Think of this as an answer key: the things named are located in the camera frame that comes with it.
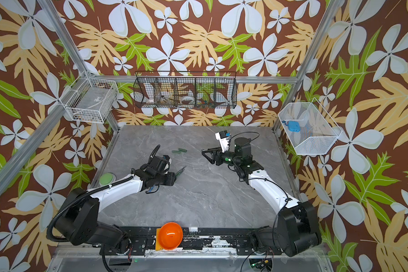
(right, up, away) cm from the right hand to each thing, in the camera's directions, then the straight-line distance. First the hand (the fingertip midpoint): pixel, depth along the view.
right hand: (205, 152), depth 77 cm
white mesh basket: (+53, +9, +2) cm, 54 cm away
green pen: (-16, -13, +20) cm, 29 cm away
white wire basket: (-59, +27, +9) cm, 65 cm away
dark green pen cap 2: (-19, -1, +32) cm, 37 cm away
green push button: (-56, -16, +18) cm, 60 cm away
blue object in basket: (+46, +13, +9) cm, 49 cm away
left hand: (-18, -13, +13) cm, 26 cm away
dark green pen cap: (-14, 0, +31) cm, 34 cm away
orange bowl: (-16, -38, -1) cm, 42 cm away
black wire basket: (-11, +36, +20) cm, 43 cm away
